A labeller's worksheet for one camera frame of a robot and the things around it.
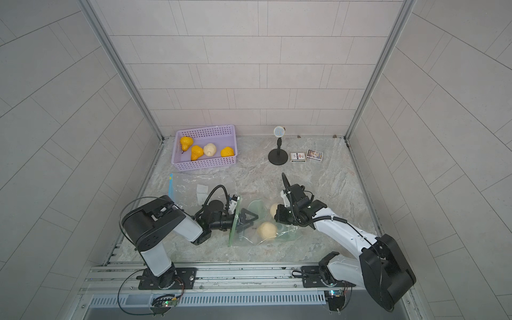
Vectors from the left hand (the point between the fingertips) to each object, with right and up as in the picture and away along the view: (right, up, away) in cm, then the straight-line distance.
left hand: (257, 223), depth 81 cm
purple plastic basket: (-23, +39, +35) cm, 57 cm away
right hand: (+7, +2, +1) cm, 7 cm away
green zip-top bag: (-3, -5, 0) cm, 6 cm away
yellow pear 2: (-41, +35, +28) cm, 60 cm away
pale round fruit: (-26, +31, +23) cm, 47 cm away
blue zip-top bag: (-33, +11, +11) cm, 36 cm away
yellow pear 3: (-34, +29, +24) cm, 51 cm away
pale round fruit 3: (+7, +5, +3) cm, 9 cm away
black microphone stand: (+10, +27, +27) cm, 40 cm away
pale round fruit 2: (+4, -2, -2) cm, 5 cm away
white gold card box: (+21, +27, +24) cm, 42 cm away
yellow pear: (-17, +30, +23) cm, 42 cm away
